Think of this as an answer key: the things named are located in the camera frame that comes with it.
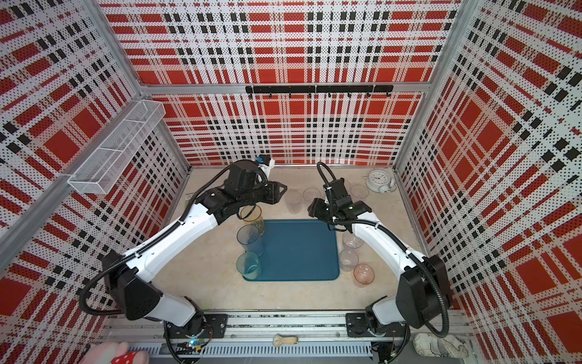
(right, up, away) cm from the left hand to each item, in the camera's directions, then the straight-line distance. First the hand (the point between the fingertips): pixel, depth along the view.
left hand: (284, 186), depth 76 cm
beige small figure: (-1, -48, -6) cm, 49 cm away
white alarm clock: (+44, +3, +34) cm, 56 cm away
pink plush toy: (-50, -49, -11) cm, 70 cm away
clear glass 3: (+10, -3, +29) cm, 30 cm away
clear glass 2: (+27, -23, +17) cm, 39 cm away
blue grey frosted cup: (-15, -20, +14) cm, 29 cm away
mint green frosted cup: (-14, -30, +9) cm, 34 cm away
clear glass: (+25, -28, +12) cm, 39 cm away
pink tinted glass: (+29, -33, +8) cm, 45 cm away
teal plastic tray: (+4, -26, +15) cm, 30 cm away
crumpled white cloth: (+46, -48, -9) cm, 67 cm away
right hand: (+12, -9, +7) cm, 16 cm away
